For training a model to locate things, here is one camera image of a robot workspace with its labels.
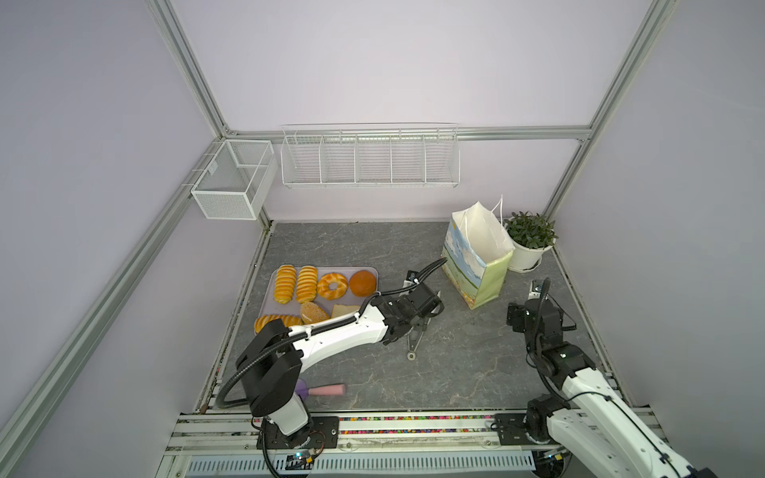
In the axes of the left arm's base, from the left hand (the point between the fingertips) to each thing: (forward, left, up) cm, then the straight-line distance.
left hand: (411, 314), depth 83 cm
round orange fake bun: (+17, +14, -8) cm, 23 cm away
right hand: (-2, -34, +3) cm, 34 cm away
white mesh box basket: (+48, +56, +12) cm, 75 cm away
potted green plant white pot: (+23, -42, +5) cm, 48 cm away
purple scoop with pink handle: (-15, +31, -11) cm, 37 cm away
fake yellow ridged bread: (+17, +33, -8) cm, 38 cm away
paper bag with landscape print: (+9, -18, +15) cm, 25 cm away
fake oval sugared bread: (+6, +30, -7) cm, 32 cm away
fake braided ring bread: (+18, +25, -11) cm, 33 cm away
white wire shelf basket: (+49, +9, +19) cm, 54 cm away
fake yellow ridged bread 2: (+19, +40, -7) cm, 45 cm away
